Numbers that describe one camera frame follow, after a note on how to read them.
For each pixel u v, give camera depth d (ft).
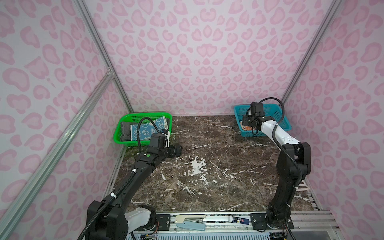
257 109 2.46
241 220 2.36
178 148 2.41
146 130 3.40
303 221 2.44
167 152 2.31
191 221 2.36
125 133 3.12
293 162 1.56
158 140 2.03
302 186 2.70
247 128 3.28
